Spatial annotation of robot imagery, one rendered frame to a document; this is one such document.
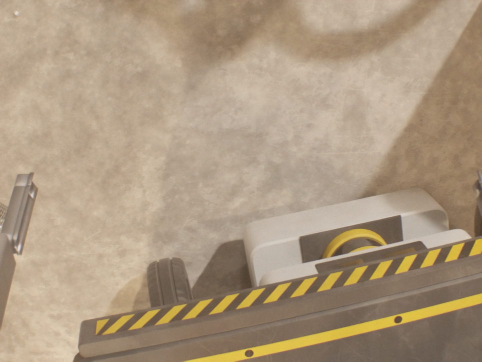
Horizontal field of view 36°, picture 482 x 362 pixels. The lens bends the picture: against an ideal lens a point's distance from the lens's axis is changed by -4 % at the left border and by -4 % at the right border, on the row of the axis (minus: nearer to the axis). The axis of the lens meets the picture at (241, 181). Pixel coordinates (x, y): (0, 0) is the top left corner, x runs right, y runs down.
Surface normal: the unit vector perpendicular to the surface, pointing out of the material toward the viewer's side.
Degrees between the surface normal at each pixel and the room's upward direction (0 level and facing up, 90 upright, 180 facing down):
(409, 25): 0
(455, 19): 0
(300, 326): 0
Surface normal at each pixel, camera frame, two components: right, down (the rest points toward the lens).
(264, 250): 0.12, 0.33
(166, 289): -0.08, -0.64
